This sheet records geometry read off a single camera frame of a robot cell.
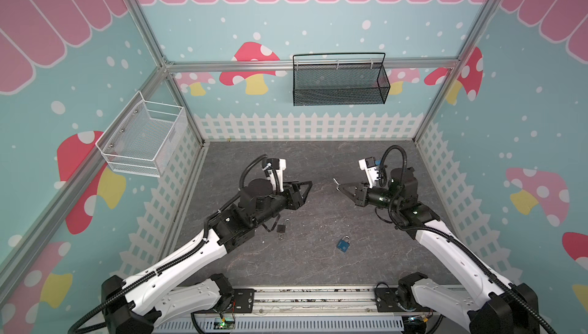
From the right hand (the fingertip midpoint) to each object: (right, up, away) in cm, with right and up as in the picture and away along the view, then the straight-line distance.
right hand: (339, 188), depth 72 cm
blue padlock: (+4, -23, +13) cm, 26 cm away
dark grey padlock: (-20, -18, +18) cm, 32 cm away
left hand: (-10, 0, -5) cm, 11 cm away
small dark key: (+5, -1, +34) cm, 34 cm away
